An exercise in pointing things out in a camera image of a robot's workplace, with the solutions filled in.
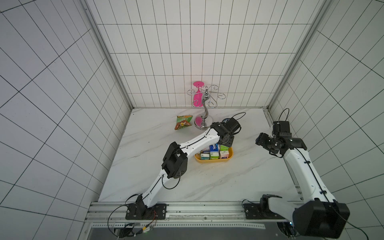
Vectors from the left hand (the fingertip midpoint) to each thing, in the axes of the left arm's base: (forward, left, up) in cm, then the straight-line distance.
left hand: (223, 143), depth 87 cm
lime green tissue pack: (-6, +6, -3) cm, 9 cm away
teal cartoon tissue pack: (-7, +11, -3) cm, 13 cm away
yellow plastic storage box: (-7, +15, -4) cm, 18 cm away
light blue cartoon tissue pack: (-2, +10, -6) cm, 11 cm away
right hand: (-1, -17, +7) cm, 18 cm away
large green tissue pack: (-2, 0, -2) cm, 3 cm away
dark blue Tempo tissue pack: (-2, +5, -2) cm, 6 cm away
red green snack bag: (+20, +26, -4) cm, 33 cm away
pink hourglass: (+29, +15, +11) cm, 35 cm away
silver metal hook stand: (+24, +9, -9) cm, 27 cm away
